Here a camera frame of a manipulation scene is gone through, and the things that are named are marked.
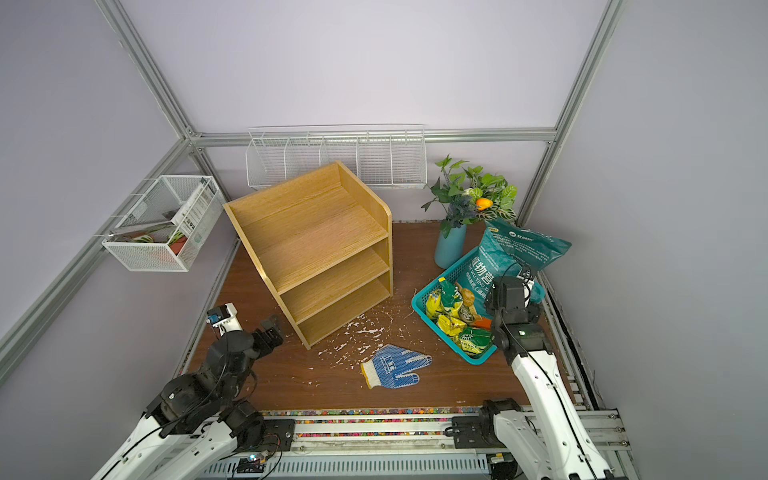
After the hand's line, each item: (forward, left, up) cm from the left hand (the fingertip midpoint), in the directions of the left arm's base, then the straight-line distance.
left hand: (265, 326), depth 72 cm
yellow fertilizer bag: (+1, -48, -9) cm, 49 cm away
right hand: (+4, -63, 0) cm, 63 cm away
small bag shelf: (+8, -48, -5) cm, 49 cm away
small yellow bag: (+8, -44, -10) cm, 46 cm away
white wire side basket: (+23, +26, +14) cm, 37 cm away
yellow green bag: (-5, -53, -8) cm, 54 cm away
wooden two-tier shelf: (+15, -16, +13) cm, 25 cm away
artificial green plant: (+26, -54, +16) cm, 62 cm away
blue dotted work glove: (-6, -30, -18) cm, 36 cm away
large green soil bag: (+16, -64, +5) cm, 66 cm away
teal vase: (+27, -52, -8) cm, 60 cm away
